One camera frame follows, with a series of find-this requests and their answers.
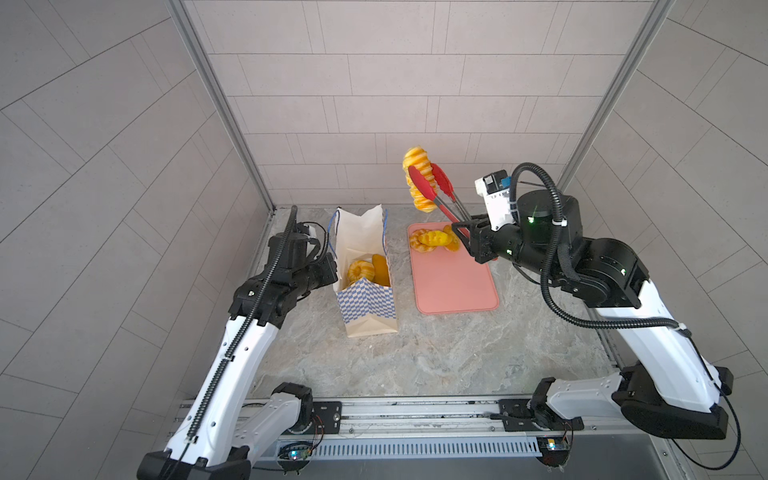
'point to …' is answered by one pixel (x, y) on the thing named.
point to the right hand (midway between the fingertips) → (457, 225)
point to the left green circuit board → (299, 454)
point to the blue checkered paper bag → (366, 300)
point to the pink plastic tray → (449, 282)
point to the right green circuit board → (554, 450)
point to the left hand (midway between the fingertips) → (345, 260)
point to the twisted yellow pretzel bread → (415, 242)
